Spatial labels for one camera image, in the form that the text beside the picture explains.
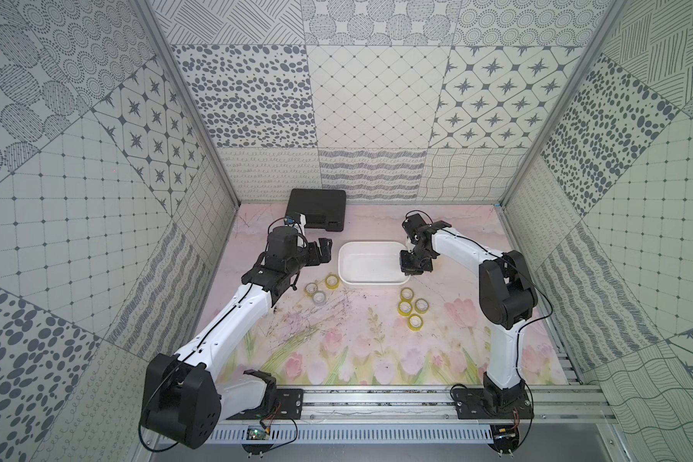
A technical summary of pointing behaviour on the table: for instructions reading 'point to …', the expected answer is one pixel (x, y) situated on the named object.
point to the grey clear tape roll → (319, 297)
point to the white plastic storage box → (372, 263)
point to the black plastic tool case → (321, 209)
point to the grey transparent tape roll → (311, 288)
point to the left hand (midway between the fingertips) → (316, 236)
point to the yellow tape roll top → (407, 293)
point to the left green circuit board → (257, 432)
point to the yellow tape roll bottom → (415, 322)
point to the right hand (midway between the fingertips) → (409, 274)
